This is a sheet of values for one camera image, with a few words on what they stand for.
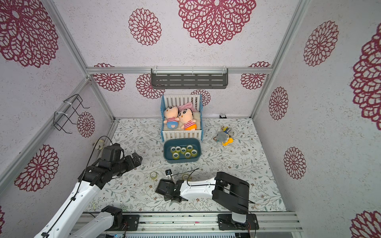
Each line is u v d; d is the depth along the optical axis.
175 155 0.97
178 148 1.00
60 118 0.73
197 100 1.12
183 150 1.00
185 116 1.03
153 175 0.90
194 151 1.00
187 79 0.99
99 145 1.03
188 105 1.12
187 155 0.98
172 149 1.00
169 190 0.64
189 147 1.02
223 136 1.01
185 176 0.89
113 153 0.57
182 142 1.01
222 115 1.25
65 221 0.41
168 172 0.76
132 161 0.68
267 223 0.76
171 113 1.06
